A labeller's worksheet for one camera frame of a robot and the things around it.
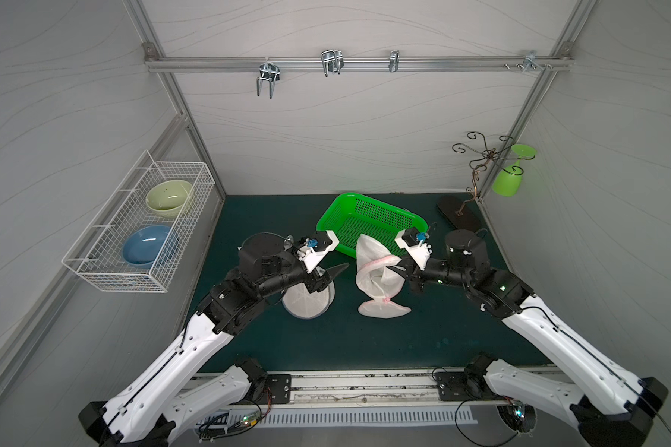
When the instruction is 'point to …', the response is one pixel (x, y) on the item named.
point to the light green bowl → (166, 198)
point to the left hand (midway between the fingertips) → (339, 252)
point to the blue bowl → (142, 244)
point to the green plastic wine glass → (508, 182)
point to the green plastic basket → (354, 214)
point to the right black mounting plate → (452, 386)
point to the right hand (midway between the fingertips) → (389, 260)
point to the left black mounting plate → (278, 389)
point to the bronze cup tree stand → (462, 209)
